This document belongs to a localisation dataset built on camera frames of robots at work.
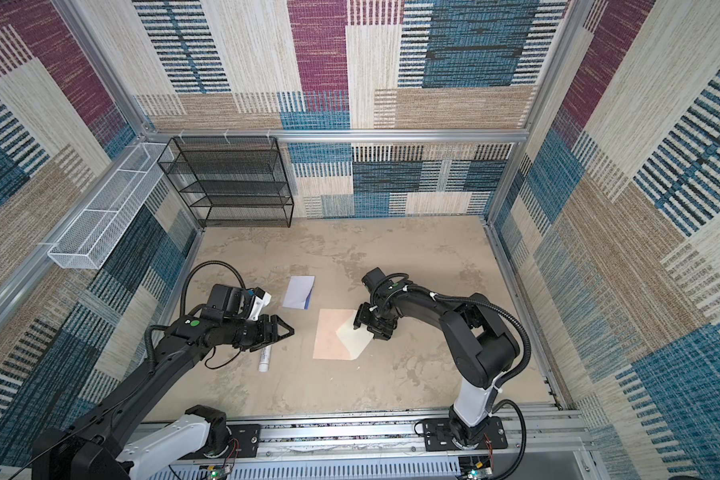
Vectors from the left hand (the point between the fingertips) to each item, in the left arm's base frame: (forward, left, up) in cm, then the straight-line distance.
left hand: (286, 330), depth 78 cm
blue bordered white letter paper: (+21, +1, -15) cm, 25 cm away
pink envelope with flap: (+4, -12, -14) cm, 19 cm away
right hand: (+4, -20, -11) cm, 23 cm away
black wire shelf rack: (+55, +27, +5) cm, 62 cm away
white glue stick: (-3, +8, -12) cm, 14 cm away
